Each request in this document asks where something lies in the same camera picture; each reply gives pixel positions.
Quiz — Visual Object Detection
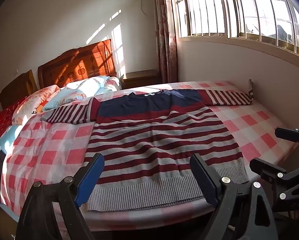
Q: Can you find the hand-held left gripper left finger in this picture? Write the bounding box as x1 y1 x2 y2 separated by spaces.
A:
16 153 105 240

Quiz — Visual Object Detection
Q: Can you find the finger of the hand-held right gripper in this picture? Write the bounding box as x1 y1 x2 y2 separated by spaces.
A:
275 125 299 155
249 158 299 200

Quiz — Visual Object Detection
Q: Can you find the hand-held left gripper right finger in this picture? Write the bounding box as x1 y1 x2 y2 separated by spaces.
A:
190 154 278 240

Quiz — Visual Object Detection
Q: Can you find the red grey striped navy sweater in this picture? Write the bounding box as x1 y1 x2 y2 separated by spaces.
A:
41 79 255 212

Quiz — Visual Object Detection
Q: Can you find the bed with pink checked sheet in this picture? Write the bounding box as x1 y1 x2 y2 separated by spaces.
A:
0 80 297 233

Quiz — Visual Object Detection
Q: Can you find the light blue floral quilt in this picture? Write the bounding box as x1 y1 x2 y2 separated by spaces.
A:
42 76 122 112

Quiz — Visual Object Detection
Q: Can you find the orange floral pillow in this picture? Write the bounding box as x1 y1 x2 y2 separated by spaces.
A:
12 85 61 125

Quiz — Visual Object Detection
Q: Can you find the red patterned blanket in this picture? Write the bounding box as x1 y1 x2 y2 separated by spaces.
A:
0 97 27 153

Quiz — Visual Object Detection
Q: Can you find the wooden nightstand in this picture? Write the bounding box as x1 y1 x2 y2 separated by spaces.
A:
122 69 162 90

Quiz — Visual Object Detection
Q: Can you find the carved orange wooden headboard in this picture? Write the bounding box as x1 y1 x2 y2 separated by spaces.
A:
38 39 117 89

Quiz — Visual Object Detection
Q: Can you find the plain dark wooden headboard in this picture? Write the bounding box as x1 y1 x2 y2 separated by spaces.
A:
0 70 38 108

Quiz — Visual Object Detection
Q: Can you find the window with white bars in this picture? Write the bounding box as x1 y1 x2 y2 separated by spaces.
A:
169 0 299 60

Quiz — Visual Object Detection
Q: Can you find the pink floral curtain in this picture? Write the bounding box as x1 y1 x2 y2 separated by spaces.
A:
152 0 178 84

